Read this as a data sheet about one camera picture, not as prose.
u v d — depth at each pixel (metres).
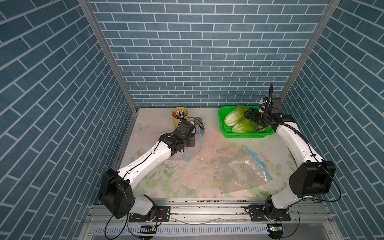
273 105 0.63
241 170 0.89
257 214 0.73
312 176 0.43
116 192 0.40
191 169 0.89
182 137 0.60
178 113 1.02
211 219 0.73
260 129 0.75
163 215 0.73
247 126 0.94
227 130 1.08
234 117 1.05
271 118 0.61
